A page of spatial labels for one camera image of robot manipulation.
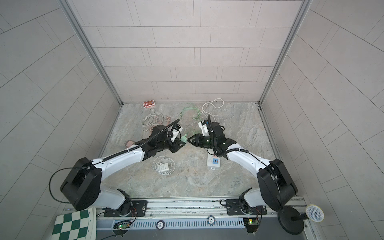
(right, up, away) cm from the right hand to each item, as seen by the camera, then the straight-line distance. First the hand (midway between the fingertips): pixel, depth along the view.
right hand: (189, 142), depth 79 cm
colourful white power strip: (+13, -12, +5) cm, 19 cm away
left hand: (-2, 0, +4) cm, 5 cm away
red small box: (-34, +23, +34) cm, 53 cm away
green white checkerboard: (-48, -34, -14) cm, 61 cm away
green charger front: (-4, +1, +4) cm, 5 cm away
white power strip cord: (+17, +21, +33) cm, 42 cm away
